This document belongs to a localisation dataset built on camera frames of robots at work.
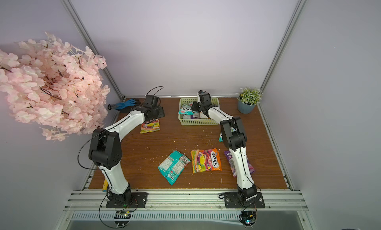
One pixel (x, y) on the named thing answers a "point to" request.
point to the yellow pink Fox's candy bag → (206, 160)
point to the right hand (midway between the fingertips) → (193, 102)
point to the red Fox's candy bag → (150, 126)
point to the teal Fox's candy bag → (221, 138)
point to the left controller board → (122, 218)
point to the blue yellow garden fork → (105, 186)
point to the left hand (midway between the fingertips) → (162, 111)
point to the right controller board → (248, 218)
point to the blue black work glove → (121, 105)
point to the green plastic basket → (187, 117)
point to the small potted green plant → (248, 98)
